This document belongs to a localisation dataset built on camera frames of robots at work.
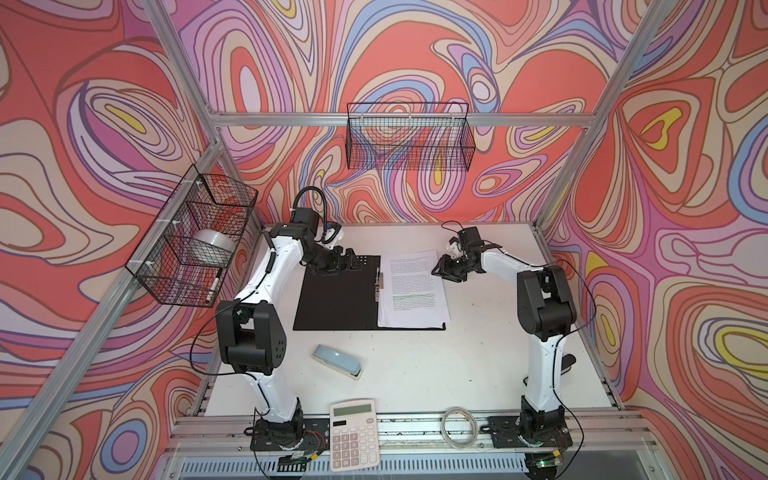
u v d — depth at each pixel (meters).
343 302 0.97
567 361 0.80
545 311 0.57
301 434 0.72
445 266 0.91
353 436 0.72
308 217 0.71
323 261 0.75
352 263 0.77
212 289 0.72
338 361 0.83
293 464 0.72
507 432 0.73
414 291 1.01
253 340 0.47
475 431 0.74
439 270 0.95
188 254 0.72
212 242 0.73
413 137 0.96
